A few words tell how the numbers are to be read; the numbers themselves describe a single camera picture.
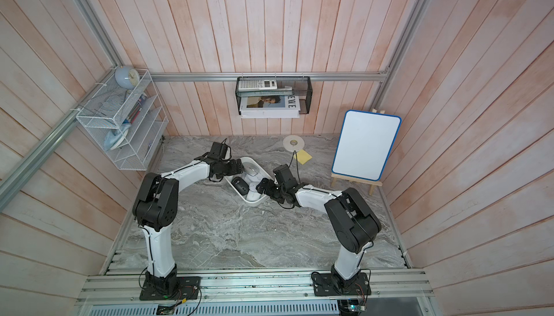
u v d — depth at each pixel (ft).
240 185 3.13
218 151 2.67
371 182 3.03
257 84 2.96
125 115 2.51
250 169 3.29
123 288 2.44
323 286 2.40
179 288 2.38
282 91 2.91
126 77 2.63
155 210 1.76
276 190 2.63
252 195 3.04
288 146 3.78
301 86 3.22
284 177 2.41
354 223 1.58
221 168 2.87
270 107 3.04
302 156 3.69
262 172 3.24
